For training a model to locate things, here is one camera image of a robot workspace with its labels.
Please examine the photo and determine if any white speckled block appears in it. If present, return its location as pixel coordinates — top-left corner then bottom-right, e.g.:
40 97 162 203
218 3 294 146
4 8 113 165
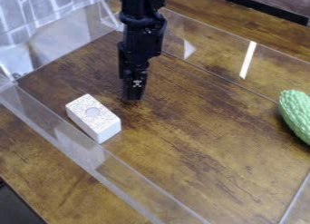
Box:
66 94 122 143

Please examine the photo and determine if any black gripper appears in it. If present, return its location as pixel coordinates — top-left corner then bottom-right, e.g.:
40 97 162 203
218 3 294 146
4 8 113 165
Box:
118 0 167 101

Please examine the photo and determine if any green bumpy toy gourd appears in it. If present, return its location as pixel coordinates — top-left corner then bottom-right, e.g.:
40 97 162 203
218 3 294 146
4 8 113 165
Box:
278 90 310 145

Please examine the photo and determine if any clear acrylic enclosure wall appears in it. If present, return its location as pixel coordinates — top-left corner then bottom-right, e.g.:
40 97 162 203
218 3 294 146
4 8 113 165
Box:
0 0 310 224

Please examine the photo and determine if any black baseboard strip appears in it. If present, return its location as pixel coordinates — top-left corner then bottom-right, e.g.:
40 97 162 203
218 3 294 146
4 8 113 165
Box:
226 0 310 26

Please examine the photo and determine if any grey patterned cloth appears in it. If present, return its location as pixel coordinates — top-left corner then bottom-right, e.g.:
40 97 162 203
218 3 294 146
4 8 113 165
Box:
0 0 101 47

